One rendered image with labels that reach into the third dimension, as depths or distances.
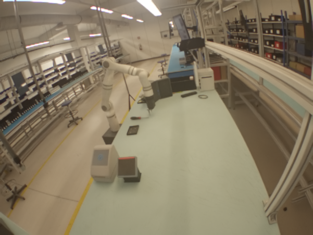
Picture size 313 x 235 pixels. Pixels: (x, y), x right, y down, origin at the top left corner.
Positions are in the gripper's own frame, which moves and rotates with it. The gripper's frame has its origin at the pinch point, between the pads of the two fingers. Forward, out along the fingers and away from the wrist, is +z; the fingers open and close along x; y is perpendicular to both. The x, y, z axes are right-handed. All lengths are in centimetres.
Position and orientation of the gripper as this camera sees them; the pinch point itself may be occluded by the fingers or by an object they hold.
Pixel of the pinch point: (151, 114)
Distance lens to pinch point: 135.6
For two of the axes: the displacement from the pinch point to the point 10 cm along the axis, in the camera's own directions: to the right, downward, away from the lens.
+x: 2.7, -5.2, 8.1
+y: 9.4, -0.4, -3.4
